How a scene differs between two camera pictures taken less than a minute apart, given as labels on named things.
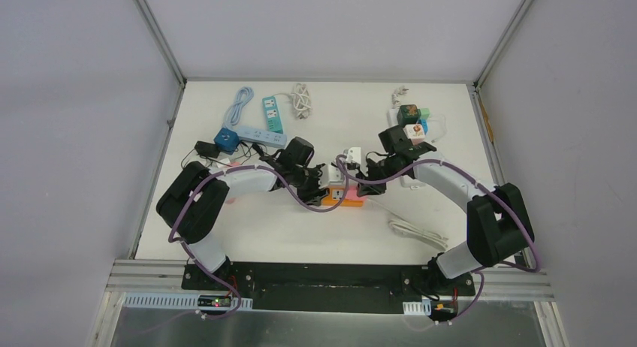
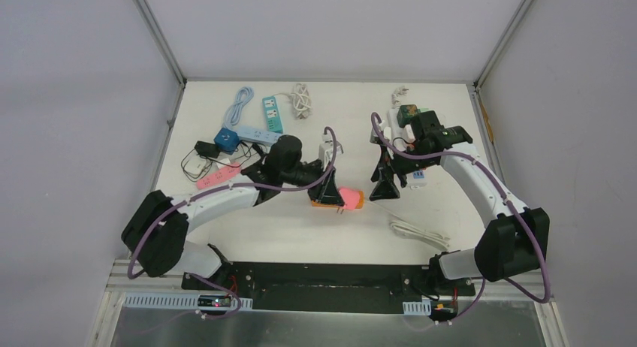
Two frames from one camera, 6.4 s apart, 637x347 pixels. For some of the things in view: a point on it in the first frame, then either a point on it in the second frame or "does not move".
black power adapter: x=209 y=149 does not move
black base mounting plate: x=324 y=286 does not move
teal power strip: x=272 y=116 does not move
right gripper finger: x=364 y=189 to x=385 y=188
